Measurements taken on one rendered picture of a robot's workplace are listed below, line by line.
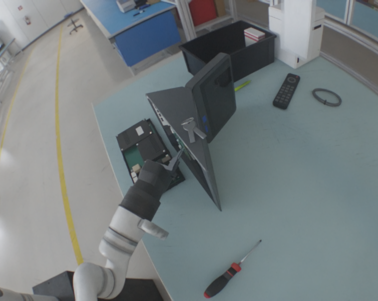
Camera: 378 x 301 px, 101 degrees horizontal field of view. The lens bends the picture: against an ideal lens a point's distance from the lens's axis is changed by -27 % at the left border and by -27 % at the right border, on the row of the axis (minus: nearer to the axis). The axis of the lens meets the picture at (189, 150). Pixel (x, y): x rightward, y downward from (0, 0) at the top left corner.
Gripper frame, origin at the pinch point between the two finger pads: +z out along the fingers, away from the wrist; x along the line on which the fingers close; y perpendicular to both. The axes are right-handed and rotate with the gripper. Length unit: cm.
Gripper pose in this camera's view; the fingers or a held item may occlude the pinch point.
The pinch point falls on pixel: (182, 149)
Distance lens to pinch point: 48.8
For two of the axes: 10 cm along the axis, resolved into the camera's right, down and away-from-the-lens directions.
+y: -8.7, -2.5, 4.2
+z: 4.3, -8.0, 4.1
